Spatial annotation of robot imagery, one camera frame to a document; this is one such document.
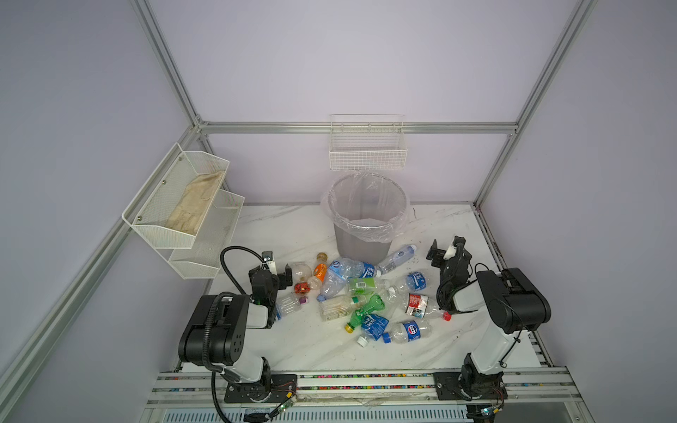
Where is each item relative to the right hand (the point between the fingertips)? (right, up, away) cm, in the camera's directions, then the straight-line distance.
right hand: (448, 241), depth 93 cm
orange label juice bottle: (-46, -9, -1) cm, 47 cm away
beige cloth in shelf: (-84, +13, -13) cm, 86 cm away
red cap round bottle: (-53, -12, +2) cm, 55 cm away
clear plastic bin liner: (-28, +13, +7) cm, 32 cm away
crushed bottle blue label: (-39, -11, -1) cm, 41 cm away
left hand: (-64, -9, +1) cm, 64 cm away
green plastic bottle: (-27, -20, -7) cm, 34 cm away
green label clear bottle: (-28, -14, -3) cm, 31 cm away
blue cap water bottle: (-18, -27, -15) cm, 35 cm away
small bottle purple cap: (-56, -21, -8) cm, 60 cm away
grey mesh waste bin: (-28, -4, +6) cm, 29 cm away
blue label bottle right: (-12, -14, -4) cm, 19 cm away
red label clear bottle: (-12, -21, -7) cm, 25 cm away
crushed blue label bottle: (-28, -26, -13) cm, 40 cm away
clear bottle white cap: (-18, -7, +8) cm, 21 cm away
